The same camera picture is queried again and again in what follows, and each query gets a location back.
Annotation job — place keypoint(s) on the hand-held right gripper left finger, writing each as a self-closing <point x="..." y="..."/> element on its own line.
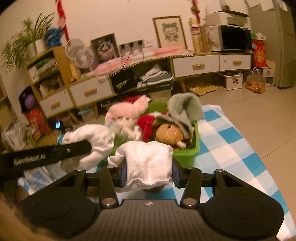
<point x="123" y="176"/>

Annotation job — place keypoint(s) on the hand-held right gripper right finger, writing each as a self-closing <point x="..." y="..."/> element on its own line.
<point x="177" y="176"/>

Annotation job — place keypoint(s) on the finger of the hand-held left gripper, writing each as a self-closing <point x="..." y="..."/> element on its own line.
<point x="76" y="148"/>

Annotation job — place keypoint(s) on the green plastic bin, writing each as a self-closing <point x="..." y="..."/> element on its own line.
<point x="185" y="155"/>

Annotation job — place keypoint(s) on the beige round plush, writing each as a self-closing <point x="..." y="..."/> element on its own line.
<point x="97" y="136"/>

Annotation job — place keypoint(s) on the white cloth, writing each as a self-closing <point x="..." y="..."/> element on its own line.
<point x="148" y="162"/>

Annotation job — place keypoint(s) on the hamburger plush toy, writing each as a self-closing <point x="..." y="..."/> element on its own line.
<point x="168" y="134"/>

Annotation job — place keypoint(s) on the red santa plush toy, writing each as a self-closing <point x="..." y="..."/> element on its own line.
<point x="146" y="125"/>

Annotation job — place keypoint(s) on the pink plush toy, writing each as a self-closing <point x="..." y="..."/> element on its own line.
<point x="124" y="110"/>

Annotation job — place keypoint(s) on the grey towel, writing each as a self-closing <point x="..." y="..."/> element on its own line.
<point x="185" y="106"/>

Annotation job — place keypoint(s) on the blue and white milk carton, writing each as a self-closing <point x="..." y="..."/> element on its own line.
<point x="39" y="176"/>

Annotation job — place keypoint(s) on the clear plastic bag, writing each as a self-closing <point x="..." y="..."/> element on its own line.
<point x="13" y="136"/>

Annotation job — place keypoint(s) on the small device with blue screen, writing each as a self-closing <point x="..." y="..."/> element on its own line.
<point x="58" y="124"/>

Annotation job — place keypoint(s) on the clear plastic storage box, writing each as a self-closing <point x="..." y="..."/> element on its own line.
<point x="85" y="113"/>

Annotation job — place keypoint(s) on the red printed box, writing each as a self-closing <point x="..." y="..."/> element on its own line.
<point x="38" y="122"/>

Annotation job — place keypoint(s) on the white cabinet drawer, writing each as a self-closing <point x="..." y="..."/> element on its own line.
<point x="196" y="66"/>
<point x="55" y="103"/>
<point x="234" y="62"/>
<point x="90" y="91"/>

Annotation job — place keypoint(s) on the blue checked mat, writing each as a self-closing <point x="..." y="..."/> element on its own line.
<point x="222" y="148"/>

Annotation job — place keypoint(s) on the purple ball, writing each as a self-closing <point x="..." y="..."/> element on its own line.
<point x="31" y="102"/>

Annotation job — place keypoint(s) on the black bag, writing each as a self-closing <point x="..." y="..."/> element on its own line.
<point x="123" y="81"/>

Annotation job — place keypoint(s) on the wooden shelf unit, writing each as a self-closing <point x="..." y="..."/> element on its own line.
<point x="61" y="64"/>

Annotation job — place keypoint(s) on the stack of papers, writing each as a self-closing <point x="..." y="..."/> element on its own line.
<point x="46" y="66"/>

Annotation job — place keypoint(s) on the white desk fan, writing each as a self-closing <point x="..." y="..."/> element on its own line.
<point x="84" y="58"/>
<point x="72" y="45"/>

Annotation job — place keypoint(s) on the egg carton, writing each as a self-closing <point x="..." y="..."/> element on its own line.
<point x="203" y="89"/>

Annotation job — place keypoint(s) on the framed cat picture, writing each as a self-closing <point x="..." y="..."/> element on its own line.
<point x="105" y="48"/>

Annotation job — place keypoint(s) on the pile of folded clothes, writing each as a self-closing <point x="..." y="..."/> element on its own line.
<point x="155" y="74"/>

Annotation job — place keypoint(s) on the white plastic basket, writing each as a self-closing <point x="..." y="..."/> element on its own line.
<point x="231" y="81"/>

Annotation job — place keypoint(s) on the blue toy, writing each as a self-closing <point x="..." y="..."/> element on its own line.
<point x="53" y="37"/>

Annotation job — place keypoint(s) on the long wooden cabinet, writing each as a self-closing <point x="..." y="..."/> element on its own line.
<point x="161" y="62"/>

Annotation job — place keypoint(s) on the potted green plant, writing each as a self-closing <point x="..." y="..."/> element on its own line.
<point x="34" y="34"/>

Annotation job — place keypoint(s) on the plastic bag of oranges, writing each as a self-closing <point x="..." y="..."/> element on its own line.
<point x="255" y="83"/>

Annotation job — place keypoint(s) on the pink cloth with fringe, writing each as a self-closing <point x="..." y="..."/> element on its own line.
<point x="166" y="52"/>

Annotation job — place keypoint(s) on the red hanging decoration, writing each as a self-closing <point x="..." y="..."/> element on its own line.
<point x="63" y="23"/>

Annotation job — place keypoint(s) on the cardboard tube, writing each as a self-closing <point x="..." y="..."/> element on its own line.
<point x="204" y="39"/>

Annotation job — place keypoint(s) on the cardboard box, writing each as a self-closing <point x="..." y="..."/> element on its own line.
<point x="269" y="71"/>

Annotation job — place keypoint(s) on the stack of paper cups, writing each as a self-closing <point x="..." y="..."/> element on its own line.
<point x="194" y="34"/>

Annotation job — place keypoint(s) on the framed cartoon girl picture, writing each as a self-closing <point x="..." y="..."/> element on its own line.
<point x="170" y="32"/>

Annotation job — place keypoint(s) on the red gift box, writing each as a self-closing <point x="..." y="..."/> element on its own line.
<point x="259" y="53"/>

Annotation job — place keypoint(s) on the black microwave oven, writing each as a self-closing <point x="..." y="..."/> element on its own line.
<point x="233" y="38"/>

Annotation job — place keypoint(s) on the white printer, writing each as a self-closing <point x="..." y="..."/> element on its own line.
<point x="222" y="18"/>

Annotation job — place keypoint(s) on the silver fridge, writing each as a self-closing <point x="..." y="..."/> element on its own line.
<point x="282" y="46"/>

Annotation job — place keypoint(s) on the white wall socket panel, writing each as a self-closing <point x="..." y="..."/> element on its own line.
<point x="148" y="42"/>

